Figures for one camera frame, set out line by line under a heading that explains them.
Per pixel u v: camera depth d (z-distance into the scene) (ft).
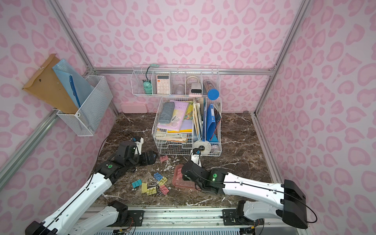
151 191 2.62
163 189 2.63
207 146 3.04
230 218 2.37
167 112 2.87
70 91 2.22
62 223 1.30
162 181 2.74
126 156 1.91
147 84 2.96
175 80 3.31
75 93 2.22
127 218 2.28
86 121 2.51
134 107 3.93
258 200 1.54
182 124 2.85
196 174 1.68
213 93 2.76
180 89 3.13
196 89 2.99
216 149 3.06
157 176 2.81
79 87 2.68
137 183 2.75
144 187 2.70
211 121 2.88
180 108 3.07
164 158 3.01
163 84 3.12
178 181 2.81
